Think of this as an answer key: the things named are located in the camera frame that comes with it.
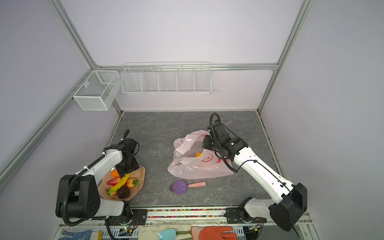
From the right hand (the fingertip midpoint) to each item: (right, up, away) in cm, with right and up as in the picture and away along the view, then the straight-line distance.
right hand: (205, 142), depth 77 cm
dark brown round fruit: (-42, -26, -1) cm, 50 cm away
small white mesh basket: (-74, +32, +25) cm, 84 cm away
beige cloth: (-26, -42, -8) cm, 50 cm away
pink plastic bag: (-7, -9, -6) cm, 13 cm away
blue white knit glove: (-58, -43, -8) cm, 73 cm away
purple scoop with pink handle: (-14, -25, +4) cm, 29 cm away
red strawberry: (-40, -23, +4) cm, 46 cm away
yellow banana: (-46, -23, +2) cm, 51 cm away
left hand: (-42, -18, +7) cm, 46 cm away
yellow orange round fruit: (-4, -9, +14) cm, 18 cm away
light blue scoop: (-18, -42, -8) cm, 47 cm away
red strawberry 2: (-50, -22, +3) cm, 54 cm away
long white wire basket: (-23, +40, +21) cm, 51 cm away
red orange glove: (+5, -41, -9) cm, 42 cm away
